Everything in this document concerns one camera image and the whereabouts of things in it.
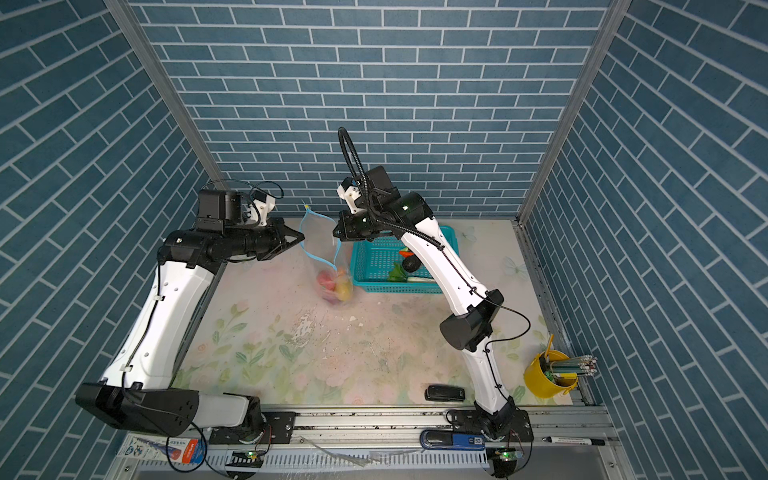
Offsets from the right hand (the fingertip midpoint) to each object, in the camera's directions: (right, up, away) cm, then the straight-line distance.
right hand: (329, 230), depth 72 cm
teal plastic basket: (+6, -10, +36) cm, 38 cm away
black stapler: (+31, -43, +6) cm, 53 cm away
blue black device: (+29, -52, +1) cm, 60 cm away
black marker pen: (+61, -52, 0) cm, 80 cm away
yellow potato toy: (+1, -17, +13) cm, 22 cm away
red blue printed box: (-37, -52, -3) cm, 64 cm away
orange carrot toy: (+20, -7, +35) cm, 41 cm away
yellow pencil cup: (+55, -36, +1) cm, 65 cm away
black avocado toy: (+21, -10, +30) cm, 38 cm away
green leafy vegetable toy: (+16, -14, +28) cm, 35 cm away
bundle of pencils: (+60, -31, -4) cm, 68 cm away
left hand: (-5, -1, -3) cm, 6 cm away
